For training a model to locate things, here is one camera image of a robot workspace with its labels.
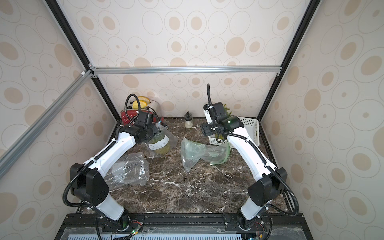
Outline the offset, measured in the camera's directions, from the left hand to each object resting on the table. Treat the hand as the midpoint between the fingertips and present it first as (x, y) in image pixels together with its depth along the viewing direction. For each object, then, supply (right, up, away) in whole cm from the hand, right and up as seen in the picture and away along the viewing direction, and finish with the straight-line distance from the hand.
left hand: (160, 128), depth 86 cm
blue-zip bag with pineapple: (+2, -8, 0) cm, 8 cm away
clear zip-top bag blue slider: (-17, -24, 0) cm, 29 cm away
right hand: (+26, 0, -7) cm, 27 cm away
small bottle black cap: (+15, +6, +27) cm, 31 cm away
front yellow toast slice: (-16, +17, +17) cm, 28 cm away
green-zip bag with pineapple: (+18, -15, +12) cm, 27 cm away
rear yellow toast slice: (-16, +22, +21) cm, 35 cm away
